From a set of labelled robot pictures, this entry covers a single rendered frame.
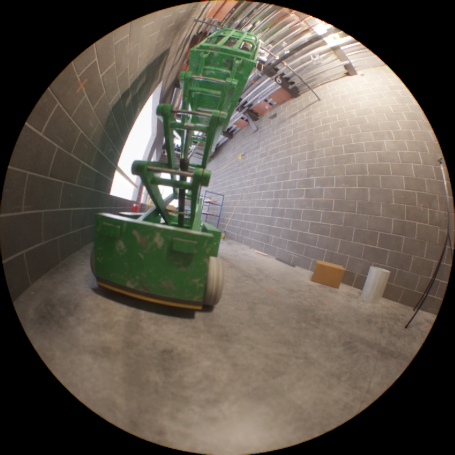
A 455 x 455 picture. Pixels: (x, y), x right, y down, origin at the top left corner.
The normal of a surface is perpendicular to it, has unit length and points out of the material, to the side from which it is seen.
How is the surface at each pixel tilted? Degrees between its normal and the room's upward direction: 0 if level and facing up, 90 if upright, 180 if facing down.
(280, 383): 0
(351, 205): 90
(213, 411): 0
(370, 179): 90
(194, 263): 90
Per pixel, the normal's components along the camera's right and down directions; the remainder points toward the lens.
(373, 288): -0.91, -0.16
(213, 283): 0.26, -0.25
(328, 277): -0.63, -0.08
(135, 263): 0.21, 0.09
